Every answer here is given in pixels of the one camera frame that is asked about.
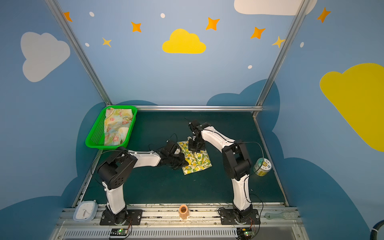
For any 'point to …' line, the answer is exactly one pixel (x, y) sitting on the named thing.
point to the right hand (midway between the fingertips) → (192, 150)
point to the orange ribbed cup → (184, 211)
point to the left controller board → (119, 232)
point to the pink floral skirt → (116, 125)
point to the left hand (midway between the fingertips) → (191, 164)
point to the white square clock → (86, 211)
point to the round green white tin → (261, 166)
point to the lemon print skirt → (197, 161)
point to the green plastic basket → (95, 139)
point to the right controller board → (244, 233)
